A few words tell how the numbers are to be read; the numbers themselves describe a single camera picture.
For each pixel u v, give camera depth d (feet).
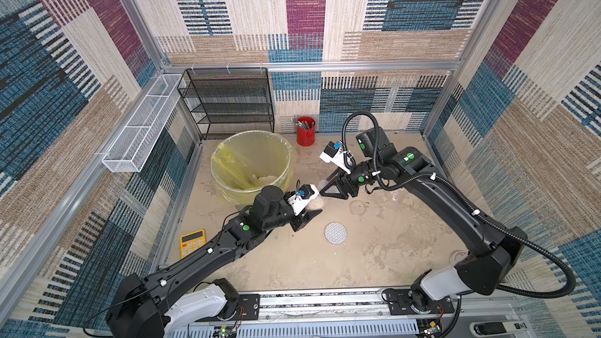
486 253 1.35
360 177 1.95
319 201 2.33
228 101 3.55
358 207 3.09
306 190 1.98
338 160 1.99
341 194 2.00
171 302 1.45
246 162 2.91
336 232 2.87
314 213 2.29
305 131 3.58
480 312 2.42
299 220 2.10
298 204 2.06
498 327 2.16
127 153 2.30
